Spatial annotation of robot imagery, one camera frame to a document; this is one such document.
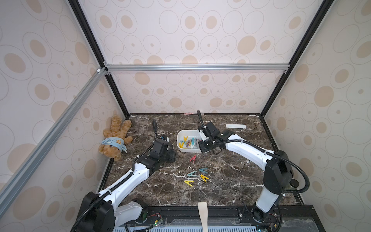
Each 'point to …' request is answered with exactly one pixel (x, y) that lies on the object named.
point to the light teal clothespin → (183, 142)
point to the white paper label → (235, 126)
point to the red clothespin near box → (193, 158)
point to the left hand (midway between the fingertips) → (178, 152)
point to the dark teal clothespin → (202, 170)
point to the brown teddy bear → (116, 138)
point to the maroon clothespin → (188, 143)
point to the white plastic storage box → (187, 141)
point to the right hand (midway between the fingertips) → (206, 145)
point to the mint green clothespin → (192, 174)
